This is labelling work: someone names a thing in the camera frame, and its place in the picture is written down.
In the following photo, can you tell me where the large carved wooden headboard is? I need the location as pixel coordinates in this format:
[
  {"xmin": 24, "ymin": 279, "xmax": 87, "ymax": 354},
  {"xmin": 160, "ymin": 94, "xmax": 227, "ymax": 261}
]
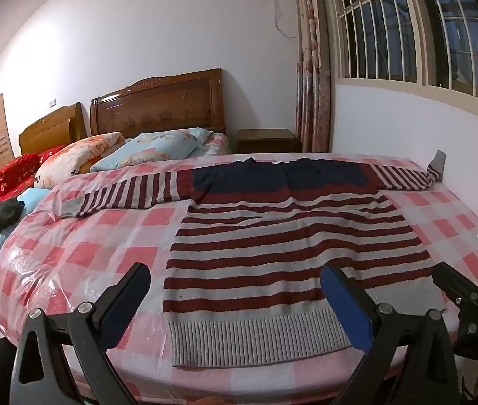
[{"xmin": 90, "ymin": 68, "xmax": 227, "ymax": 140}]

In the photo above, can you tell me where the dark cloth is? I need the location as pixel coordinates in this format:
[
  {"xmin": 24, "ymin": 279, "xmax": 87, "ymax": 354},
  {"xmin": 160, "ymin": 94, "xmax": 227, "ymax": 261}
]
[{"xmin": 0, "ymin": 199, "xmax": 26, "ymax": 238}]

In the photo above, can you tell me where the pink floral curtain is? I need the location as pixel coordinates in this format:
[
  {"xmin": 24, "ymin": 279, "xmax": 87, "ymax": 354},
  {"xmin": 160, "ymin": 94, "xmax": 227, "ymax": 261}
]
[{"xmin": 292, "ymin": 0, "xmax": 333, "ymax": 153}]

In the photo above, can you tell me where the thin wall cable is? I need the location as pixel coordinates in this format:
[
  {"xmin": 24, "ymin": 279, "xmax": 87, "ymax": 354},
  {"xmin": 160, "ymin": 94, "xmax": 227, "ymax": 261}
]
[{"xmin": 270, "ymin": 0, "xmax": 299, "ymax": 39}]

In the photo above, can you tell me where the red quilt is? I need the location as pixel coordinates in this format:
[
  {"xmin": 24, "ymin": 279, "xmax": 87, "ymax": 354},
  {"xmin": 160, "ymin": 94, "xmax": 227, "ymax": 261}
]
[{"xmin": 0, "ymin": 152, "xmax": 41, "ymax": 198}]

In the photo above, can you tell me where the light blue floral pillow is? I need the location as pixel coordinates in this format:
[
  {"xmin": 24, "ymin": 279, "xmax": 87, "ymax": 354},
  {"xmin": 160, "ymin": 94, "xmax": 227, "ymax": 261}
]
[{"xmin": 90, "ymin": 128, "xmax": 213, "ymax": 173}]

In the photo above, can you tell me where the small wooden headboard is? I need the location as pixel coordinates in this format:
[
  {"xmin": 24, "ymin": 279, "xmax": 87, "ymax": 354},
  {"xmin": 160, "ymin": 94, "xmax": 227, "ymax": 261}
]
[{"xmin": 19, "ymin": 102, "xmax": 88, "ymax": 155}]

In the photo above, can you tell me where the orange floral pillow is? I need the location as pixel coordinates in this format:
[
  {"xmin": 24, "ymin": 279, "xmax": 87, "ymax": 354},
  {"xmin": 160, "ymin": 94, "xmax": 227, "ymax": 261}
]
[{"xmin": 34, "ymin": 132, "xmax": 127, "ymax": 189}]

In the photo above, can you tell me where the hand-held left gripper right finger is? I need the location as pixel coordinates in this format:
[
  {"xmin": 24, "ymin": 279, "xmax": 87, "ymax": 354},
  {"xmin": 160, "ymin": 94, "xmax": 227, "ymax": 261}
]
[{"xmin": 320, "ymin": 264, "xmax": 461, "ymax": 405}]

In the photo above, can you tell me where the window with cream grille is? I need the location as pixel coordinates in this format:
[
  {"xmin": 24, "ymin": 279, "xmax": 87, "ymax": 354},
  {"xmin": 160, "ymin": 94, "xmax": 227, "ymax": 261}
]
[{"xmin": 319, "ymin": 0, "xmax": 478, "ymax": 110}]

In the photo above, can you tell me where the wooden nightstand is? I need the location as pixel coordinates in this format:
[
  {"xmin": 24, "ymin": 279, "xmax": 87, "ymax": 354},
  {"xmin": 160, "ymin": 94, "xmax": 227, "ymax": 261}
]
[{"xmin": 235, "ymin": 129, "xmax": 301, "ymax": 154}]

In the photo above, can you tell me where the pink checkered bed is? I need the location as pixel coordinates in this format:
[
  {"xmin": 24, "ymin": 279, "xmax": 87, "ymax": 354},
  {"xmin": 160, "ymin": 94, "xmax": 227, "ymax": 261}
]
[{"xmin": 0, "ymin": 152, "xmax": 478, "ymax": 401}]

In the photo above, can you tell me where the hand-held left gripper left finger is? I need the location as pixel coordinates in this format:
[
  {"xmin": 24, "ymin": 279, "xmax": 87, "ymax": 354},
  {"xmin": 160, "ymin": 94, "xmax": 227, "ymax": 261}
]
[{"xmin": 10, "ymin": 262, "xmax": 152, "ymax": 405}]

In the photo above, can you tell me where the red grey striped sweater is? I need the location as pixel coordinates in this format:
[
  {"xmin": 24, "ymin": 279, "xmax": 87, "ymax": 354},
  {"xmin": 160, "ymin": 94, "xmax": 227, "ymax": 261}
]
[{"xmin": 59, "ymin": 151, "xmax": 449, "ymax": 368}]

